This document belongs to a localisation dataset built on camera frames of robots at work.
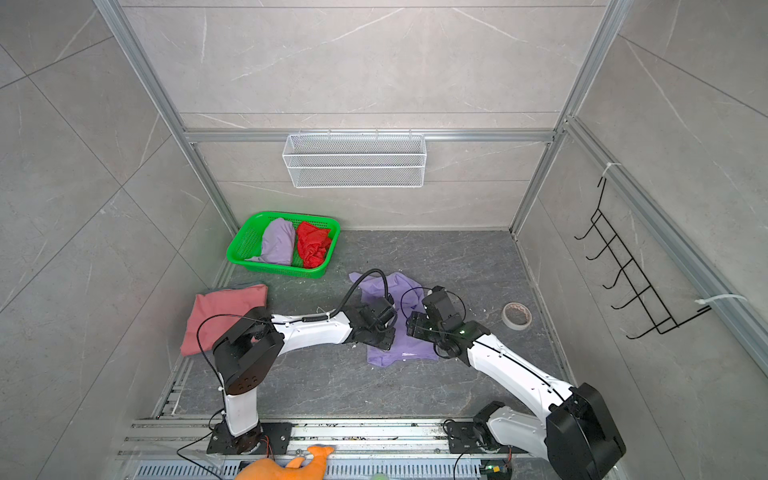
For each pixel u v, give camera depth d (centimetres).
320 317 59
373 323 70
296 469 67
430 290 78
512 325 93
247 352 48
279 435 73
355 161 101
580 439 39
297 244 110
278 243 108
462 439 73
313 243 103
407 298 95
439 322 62
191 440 61
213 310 91
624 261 70
